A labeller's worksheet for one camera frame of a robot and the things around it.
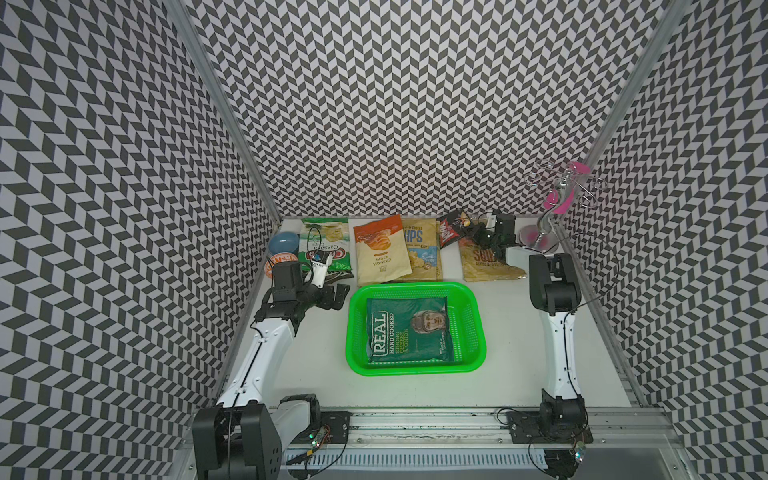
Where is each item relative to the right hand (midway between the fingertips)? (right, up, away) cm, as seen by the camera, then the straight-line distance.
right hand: (463, 229), depth 111 cm
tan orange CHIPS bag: (+5, -13, -6) cm, 16 cm away
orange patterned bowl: (-66, -11, -9) cm, 68 cm away
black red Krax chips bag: (-5, 0, +2) cm, 5 cm away
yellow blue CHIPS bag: (-15, -3, -3) cm, 16 cm away
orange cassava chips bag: (-30, -8, -6) cm, 32 cm away
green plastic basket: (-4, -34, -25) cm, 42 cm away
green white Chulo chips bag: (-50, -2, 0) cm, 51 cm away
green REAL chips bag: (-21, -31, -24) cm, 45 cm away
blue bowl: (-67, -5, -3) cm, 67 cm away
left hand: (-43, -17, -27) cm, 54 cm away
